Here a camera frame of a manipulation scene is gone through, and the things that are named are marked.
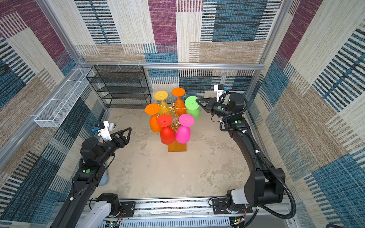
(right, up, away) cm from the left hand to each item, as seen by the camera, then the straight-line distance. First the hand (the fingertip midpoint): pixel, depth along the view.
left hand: (128, 129), depth 72 cm
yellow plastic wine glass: (+17, +11, +9) cm, 22 cm away
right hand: (+35, +13, -1) cm, 37 cm away
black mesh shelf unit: (-20, +30, +38) cm, 52 cm away
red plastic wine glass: (+19, -2, +2) cm, 20 cm away
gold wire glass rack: (+23, -13, +23) cm, 34 cm away
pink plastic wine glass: (+28, -2, +3) cm, 28 cm away
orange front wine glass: (+12, +10, +1) cm, 16 cm away
